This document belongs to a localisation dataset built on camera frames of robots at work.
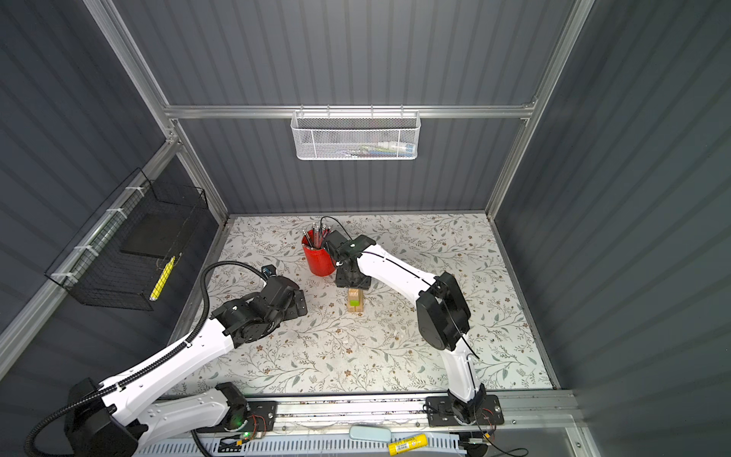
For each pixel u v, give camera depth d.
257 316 0.56
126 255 0.72
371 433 0.69
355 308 0.91
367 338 0.87
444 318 0.51
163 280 0.69
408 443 0.68
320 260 0.96
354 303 0.91
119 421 0.40
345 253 0.63
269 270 0.70
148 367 0.43
